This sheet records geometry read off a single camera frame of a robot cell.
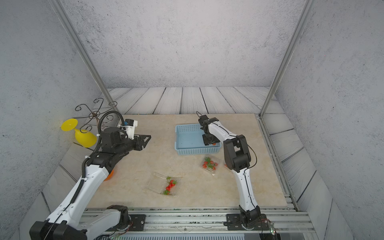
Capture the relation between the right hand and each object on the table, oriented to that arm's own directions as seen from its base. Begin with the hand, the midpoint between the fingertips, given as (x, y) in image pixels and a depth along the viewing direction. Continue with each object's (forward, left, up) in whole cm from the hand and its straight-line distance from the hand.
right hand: (213, 141), depth 101 cm
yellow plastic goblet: (-13, +68, +21) cm, 72 cm away
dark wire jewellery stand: (-3, +63, +29) cm, 69 cm away
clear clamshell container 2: (-21, +2, -1) cm, 21 cm away
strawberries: (-28, +24, 0) cm, 37 cm away
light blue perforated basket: (+3, +16, -2) cm, 17 cm away
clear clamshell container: (-28, +30, -3) cm, 41 cm away
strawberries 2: (-15, +3, -2) cm, 16 cm away
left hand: (-13, +33, +23) cm, 43 cm away
